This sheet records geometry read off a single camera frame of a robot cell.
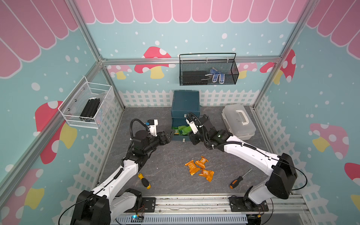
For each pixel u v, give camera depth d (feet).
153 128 2.34
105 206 1.29
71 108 2.15
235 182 2.62
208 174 2.73
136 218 2.38
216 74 2.65
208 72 2.94
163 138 2.29
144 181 2.67
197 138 2.28
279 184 1.36
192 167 2.85
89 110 2.28
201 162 2.88
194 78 2.81
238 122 3.11
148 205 2.45
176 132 3.08
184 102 3.12
